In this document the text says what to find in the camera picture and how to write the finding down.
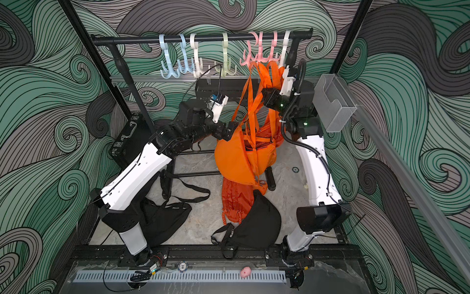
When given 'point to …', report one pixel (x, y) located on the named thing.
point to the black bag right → (257, 231)
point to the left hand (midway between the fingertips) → (226, 114)
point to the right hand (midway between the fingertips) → (261, 89)
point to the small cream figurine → (306, 185)
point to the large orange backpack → (250, 155)
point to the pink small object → (245, 272)
